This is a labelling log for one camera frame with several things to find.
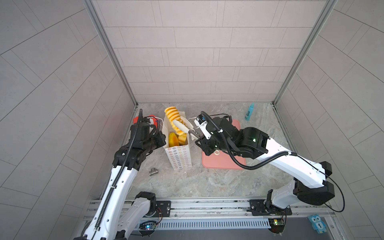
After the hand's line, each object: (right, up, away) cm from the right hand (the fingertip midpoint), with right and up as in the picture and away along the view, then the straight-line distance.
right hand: (197, 142), depth 61 cm
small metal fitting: (-24, -20, +20) cm, 37 cm away
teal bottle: (+35, +12, +41) cm, 55 cm away
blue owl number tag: (+54, -37, +5) cm, 65 cm away
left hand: (-13, +2, +10) cm, 17 cm away
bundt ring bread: (-9, -2, +22) cm, 23 cm away
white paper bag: (-8, -9, +11) cm, 16 cm away
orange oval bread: (-13, -3, +20) cm, 24 cm away
